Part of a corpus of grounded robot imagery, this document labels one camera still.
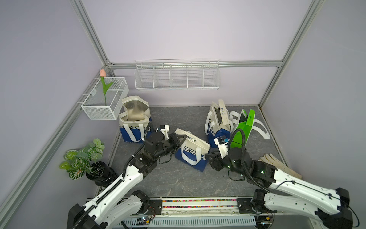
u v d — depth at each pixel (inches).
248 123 29.7
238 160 19.5
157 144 21.2
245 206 29.1
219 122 30.8
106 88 33.3
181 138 27.4
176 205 29.7
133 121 30.3
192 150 29.5
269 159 35.1
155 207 29.2
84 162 25.8
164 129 27.1
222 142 23.5
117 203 17.9
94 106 27.8
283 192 19.1
